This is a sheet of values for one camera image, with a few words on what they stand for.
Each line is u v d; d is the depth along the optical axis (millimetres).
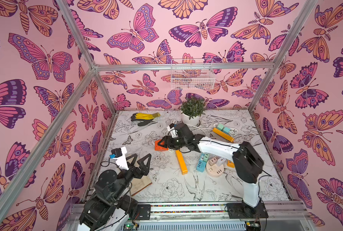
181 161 898
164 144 771
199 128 1064
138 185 815
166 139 771
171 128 821
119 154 537
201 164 877
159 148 814
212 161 849
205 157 854
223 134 1001
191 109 944
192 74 952
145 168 550
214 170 857
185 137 688
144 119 1126
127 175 539
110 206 460
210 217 729
